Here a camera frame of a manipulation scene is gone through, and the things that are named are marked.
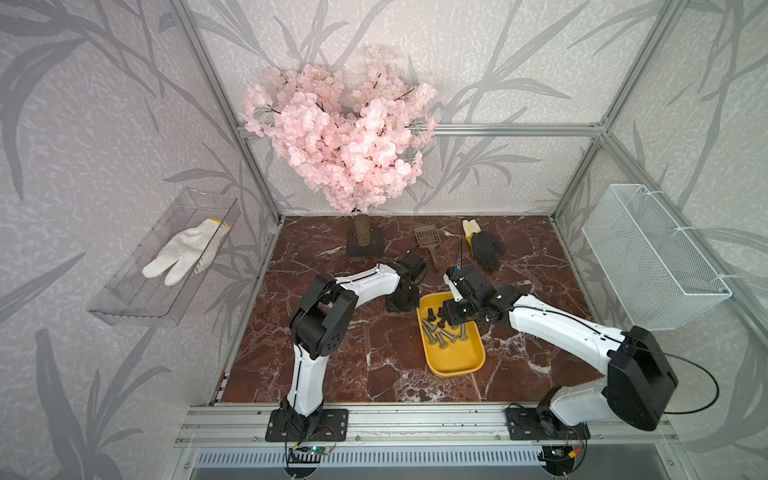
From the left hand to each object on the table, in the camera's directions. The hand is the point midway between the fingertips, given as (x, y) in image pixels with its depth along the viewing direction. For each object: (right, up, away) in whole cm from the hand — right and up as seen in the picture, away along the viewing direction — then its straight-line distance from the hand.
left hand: (411, 308), depth 94 cm
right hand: (+10, +2, -10) cm, 14 cm away
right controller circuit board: (+35, -31, -23) cm, 52 cm away
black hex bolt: (+6, -2, -3) cm, 7 cm away
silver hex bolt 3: (+9, -9, -8) cm, 15 cm away
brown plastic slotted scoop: (+7, +23, +20) cm, 32 cm away
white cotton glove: (-51, +19, -26) cm, 61 cm away
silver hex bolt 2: (+6, -8, -8) cm, 13 cm away
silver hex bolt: (+6, -5, -5) cm, 10 cm away
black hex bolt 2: (+9, -4, -6) cm, 11 cm away
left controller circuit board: (-23, -28, -24) cm, 44 cm away
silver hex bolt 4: (+12, -7, -8) cm, 16 cm away
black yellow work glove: (+27, +19, +14) cm, 36 cm away
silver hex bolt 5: (+15, -7, -7) cm, 18 cm away
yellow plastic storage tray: (+11, -10, -8) cm, 17 cm away
